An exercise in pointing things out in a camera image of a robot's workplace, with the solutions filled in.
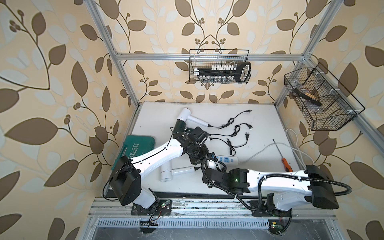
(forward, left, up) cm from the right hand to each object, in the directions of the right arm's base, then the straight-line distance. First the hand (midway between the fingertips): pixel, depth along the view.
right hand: (207, 173), depth 76 cm
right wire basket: (+26, -61, +24) cm, 70 cm away
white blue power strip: (+11, -14, -8) cm, 19 cm away
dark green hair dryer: (+35, +16, -5) cm, 39 cm away
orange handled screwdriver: (+4, -47, -8) cm, 48 cm away
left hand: (+6, -2, +5) cm, 8 cm away
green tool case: (+21, +43, -5) cm, 48 cm away
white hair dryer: (+44, +13, -4) cm, 46 cm away
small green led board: (-12, +22, -7) cm, 26 cm away
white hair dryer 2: (+4, +22, -5) cm, 23 cm away
